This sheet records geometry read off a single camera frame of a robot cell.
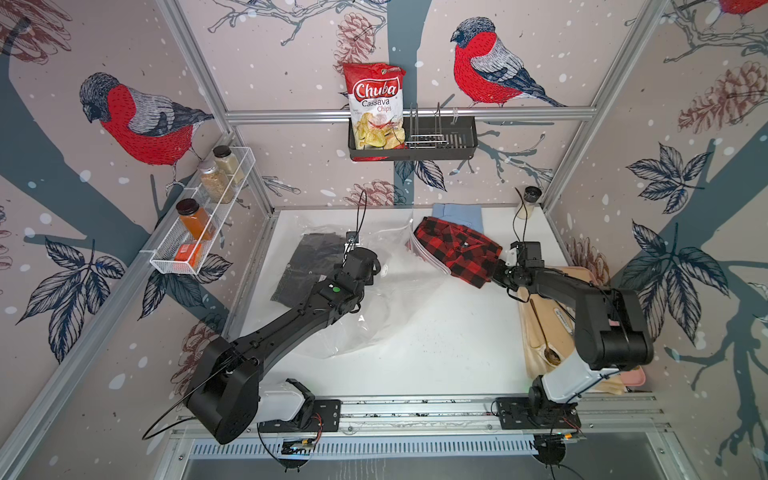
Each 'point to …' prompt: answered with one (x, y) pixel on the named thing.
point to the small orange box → (191, 253)
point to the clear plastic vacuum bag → (409, 286)
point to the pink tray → (633, 378)
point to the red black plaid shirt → (467, 254)
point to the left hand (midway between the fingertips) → (363, 254)
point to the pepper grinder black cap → (532, 194)
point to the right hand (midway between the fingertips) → (486, 269)
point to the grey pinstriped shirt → (315, 256)
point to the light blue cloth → (467, 214)
